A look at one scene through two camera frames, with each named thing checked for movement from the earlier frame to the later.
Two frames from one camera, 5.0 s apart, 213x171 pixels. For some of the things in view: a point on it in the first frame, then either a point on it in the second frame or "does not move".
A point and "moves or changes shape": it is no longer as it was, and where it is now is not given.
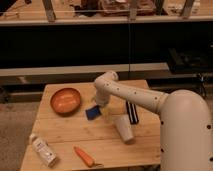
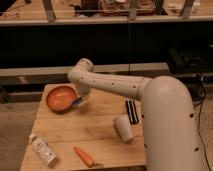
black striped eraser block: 132,112 does not move
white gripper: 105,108 → 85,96
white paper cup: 124,126 does not move
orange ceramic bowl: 65,101 moves or changes shape
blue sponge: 93,112 → 76,102
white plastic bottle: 42,148 does not move
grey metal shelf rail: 81,70 does not move
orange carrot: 86,159 does not move
